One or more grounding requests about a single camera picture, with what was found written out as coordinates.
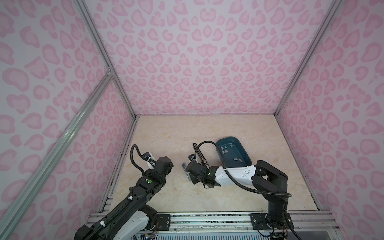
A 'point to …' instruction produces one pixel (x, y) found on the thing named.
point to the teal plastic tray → (234, 155)
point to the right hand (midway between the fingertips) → (193, 172)
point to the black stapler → (201, 155)
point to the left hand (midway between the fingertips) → (162, 160)
